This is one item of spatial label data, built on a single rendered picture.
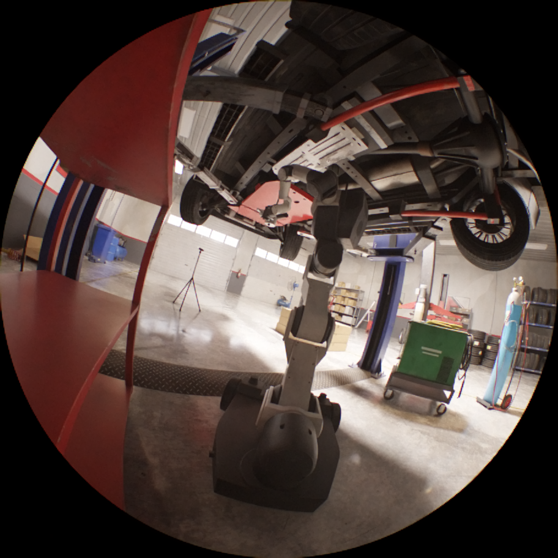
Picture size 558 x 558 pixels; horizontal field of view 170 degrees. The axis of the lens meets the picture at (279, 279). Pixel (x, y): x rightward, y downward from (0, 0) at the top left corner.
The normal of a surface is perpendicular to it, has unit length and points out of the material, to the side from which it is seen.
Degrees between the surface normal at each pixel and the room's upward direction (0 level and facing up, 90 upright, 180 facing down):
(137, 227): 90
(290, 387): 36
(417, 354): 86
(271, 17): 180
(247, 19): 180
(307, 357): 49
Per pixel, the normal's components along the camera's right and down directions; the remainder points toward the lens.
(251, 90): -0.28, 0.96
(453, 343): -0.58, -0.31
